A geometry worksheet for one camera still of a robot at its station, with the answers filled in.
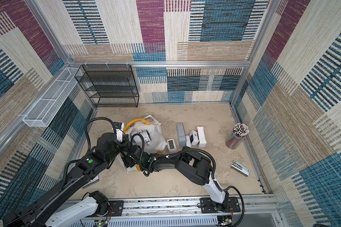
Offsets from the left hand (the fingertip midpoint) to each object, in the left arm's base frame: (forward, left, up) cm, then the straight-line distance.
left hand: (128, 135), depth 76 cm
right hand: (-2, +3, -17) cm, 17 cm away
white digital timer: (+4, -23, -19) cm, 30 cm away
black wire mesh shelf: (+47, +24, -3) cm, 53 cm away
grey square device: (+8, -29, -13) cm, 33 cm away
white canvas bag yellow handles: (+4, -14, -16) cm, 22 cm away
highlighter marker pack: (-26, +6, +9) cm, 28 cm away
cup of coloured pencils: (+2, -61, -7) cm, 61 cm away
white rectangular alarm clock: (+8, -43, -16) cm, 46 cm away
